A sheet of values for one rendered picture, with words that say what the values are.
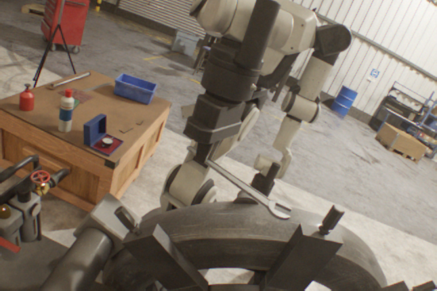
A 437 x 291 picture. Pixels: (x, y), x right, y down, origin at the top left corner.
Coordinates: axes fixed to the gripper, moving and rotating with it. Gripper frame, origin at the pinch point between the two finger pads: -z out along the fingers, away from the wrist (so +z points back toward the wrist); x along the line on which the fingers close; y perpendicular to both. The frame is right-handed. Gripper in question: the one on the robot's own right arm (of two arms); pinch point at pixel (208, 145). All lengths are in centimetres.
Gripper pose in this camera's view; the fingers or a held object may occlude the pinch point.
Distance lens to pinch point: 45.6
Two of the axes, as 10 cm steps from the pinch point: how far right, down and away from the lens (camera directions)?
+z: 3.0, -8.8, -3.7
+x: -5.6, 1.5, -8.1
